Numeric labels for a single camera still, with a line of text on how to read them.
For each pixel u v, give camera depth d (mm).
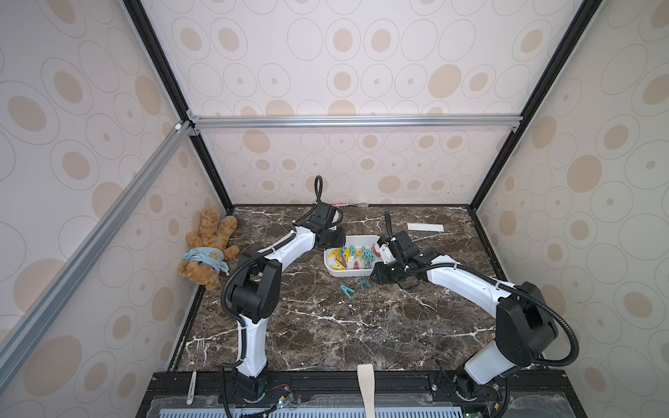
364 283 944
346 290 933
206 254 919
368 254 1000
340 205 1209
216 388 738
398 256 674
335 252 1022
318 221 761
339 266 991
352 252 1001
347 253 1005
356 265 994
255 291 520
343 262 1000
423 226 1138
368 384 744
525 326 442
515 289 468
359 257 1022
